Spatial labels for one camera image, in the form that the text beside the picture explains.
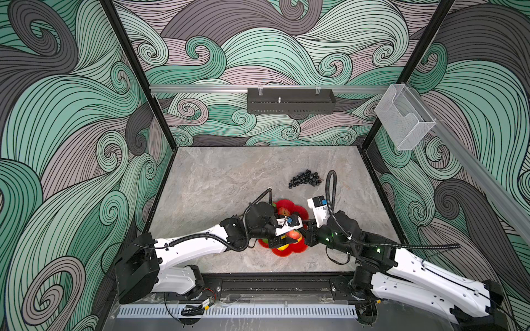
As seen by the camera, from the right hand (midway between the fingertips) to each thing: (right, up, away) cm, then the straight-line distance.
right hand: (294, 226), depth 68 cm
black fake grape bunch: (+13, +14, +34) cm, 39 cm away
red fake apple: (-2, +1, +20) cm, 20 cm away
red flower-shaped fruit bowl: (+4, -12, +12) cm, 17 cm away
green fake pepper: (-10, -3, -6) cm, 11 cm away
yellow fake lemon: (-2, -12, +12) cm, 17 cm away
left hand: (+1, -2, +4) cm, 5 cm away
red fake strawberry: (0, -2, -1) cm, 2 cm away
